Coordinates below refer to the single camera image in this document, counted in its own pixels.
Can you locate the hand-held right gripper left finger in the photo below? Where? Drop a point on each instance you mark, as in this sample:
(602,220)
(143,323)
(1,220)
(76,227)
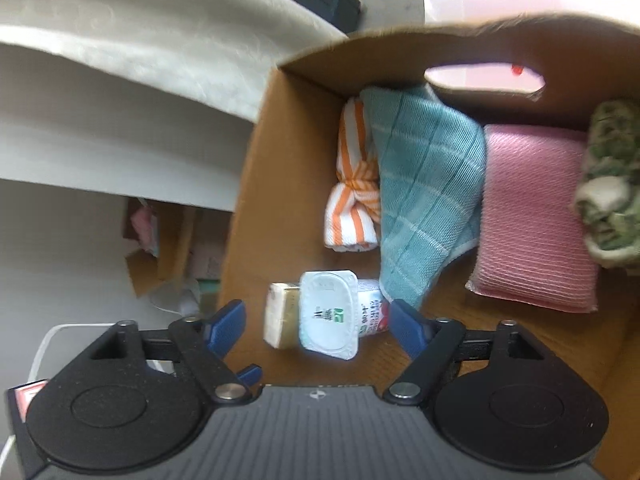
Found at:
(225,327)

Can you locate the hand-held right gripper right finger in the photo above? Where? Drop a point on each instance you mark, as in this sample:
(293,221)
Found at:
(407,327)

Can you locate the beige small tissue box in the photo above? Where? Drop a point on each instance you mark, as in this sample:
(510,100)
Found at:
(280,315)

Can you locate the white small rounded packet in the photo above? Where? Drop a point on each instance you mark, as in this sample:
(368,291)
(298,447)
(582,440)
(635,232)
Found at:
(327,315)

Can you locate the brown cardboard box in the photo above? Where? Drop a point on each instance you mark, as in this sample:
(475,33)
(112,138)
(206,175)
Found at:
(280,210)

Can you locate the orange striped towel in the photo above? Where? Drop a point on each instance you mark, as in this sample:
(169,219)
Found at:
(350,210)

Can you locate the teal checked cloth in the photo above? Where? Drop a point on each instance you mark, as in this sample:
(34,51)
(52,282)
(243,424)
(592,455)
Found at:
(425,185)

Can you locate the pink sponge cloth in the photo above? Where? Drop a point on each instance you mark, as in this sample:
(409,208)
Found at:
(530,220)

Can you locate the green fluffy cloth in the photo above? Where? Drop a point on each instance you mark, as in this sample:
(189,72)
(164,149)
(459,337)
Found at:
(610,160)

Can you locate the small open cardboard box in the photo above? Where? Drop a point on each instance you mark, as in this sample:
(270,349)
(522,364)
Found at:
(172,240)

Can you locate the white textured fabric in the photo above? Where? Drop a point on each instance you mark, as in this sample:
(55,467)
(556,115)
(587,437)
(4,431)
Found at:
(125,35)

